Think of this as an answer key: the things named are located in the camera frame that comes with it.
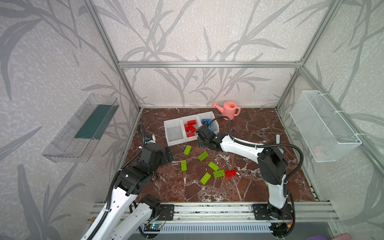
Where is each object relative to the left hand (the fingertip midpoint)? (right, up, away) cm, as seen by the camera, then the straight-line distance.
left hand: (165, 146), depth 72 cm
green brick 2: (+7, -15, +18) cm, 24 cm away
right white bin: (+23, +15, +37) cm, 46 cm away
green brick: (+8, -6, +24) cm, 26 cm away
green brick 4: (+28, -18, +13) cm, 35 cm away
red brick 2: (+7, +7, +30) cm, 32 cm away
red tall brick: (+10, +11, +36) cm, 39 cm away
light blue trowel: (+70, +1, +30) cm, 76 cm away
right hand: (+19, +4, +20) cm, 28 cm away
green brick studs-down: (+19, -9, +20) cm, 29 cm away
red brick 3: (+11, +7, +35) cm, 38 cm away
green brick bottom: (+20, -21, +12) cm, 31 cm away
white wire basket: (+71, +6, -9) cm, 72 cm away
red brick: (+34, -18, +13) cm, 41 cm away
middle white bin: (+5, +12, +33) cm, 36 cm away
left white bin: (-1, +4, +33) cm, 33 cm away
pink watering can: (+38, +21, +33) cm, 54 cm away
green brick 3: (+25, -15, +17) cm, 33 cm away
